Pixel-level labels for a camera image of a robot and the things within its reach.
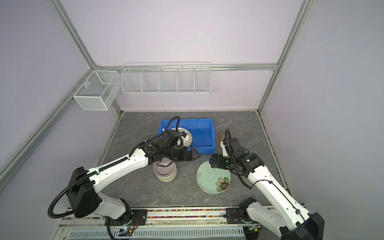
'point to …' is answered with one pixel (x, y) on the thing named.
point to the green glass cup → (148, 139)
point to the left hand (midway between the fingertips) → (194, 159)
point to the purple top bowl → (164, 171)
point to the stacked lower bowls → (168, 178)
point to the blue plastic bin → (202, 130)
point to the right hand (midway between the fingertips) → (217, 162)
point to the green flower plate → (213, 181)
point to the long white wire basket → (167, 77)
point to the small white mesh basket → (98, 90)
